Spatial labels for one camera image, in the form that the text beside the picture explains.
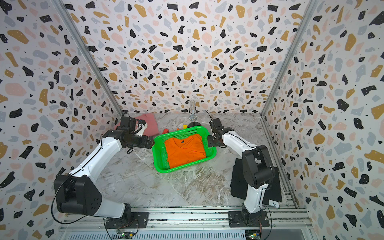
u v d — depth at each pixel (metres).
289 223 0.75
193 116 0.90
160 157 0.97
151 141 0.78
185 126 1.14
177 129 1.13
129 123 0.67
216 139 0.70
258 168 0.50
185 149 0.99
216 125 0.76
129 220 0.68
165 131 1.09
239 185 0.85
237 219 0.74
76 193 0.41
